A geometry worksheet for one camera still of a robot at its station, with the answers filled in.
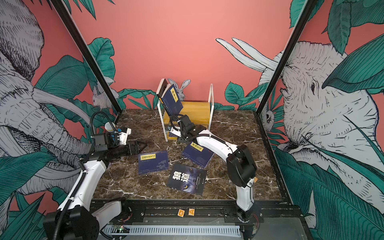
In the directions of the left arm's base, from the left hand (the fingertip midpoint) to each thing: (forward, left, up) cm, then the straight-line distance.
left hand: (140, 143), depth 79 cm
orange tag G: (-31, -21, -18) cm, 42 cm away
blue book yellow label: (+21, -17, +11) cm, 29 cm away
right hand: (+10, -21, -3) cm, 23 cm away
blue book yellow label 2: (-2, -2, -19) cm, 20 cm away
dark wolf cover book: (-14, -25, -18) cm, 33 cm away
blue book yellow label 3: (+2, -31, -19) cm, 37 cm away
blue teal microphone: (+8, +18, +5) cm, 20 cm away
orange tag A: (-31, -27, -18) cm, 45 cm away
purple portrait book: (+14, -14, -13) cm, 24 cm away
